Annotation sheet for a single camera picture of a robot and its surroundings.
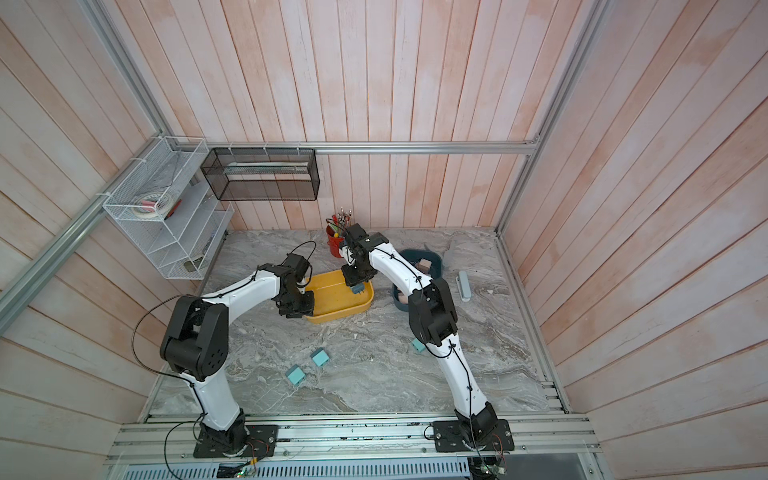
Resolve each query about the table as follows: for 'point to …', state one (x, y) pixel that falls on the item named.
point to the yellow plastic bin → (333, 297)
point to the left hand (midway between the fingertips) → (308, 315)
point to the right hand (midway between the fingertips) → (351, 278)
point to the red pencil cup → (335, 242)
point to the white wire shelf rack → (182, 243)
